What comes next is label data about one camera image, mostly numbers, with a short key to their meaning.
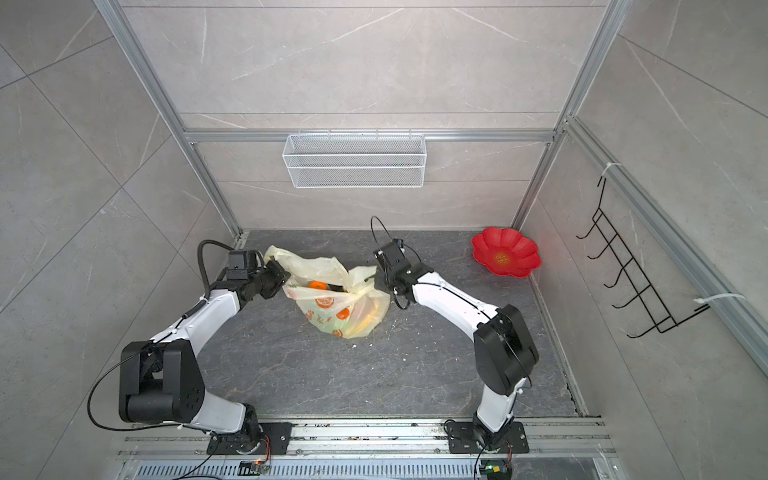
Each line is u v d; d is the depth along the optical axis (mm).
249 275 699
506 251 1144
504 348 462
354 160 1004
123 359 434
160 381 430
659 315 601
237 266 686
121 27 691
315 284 958
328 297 858
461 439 730
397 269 670
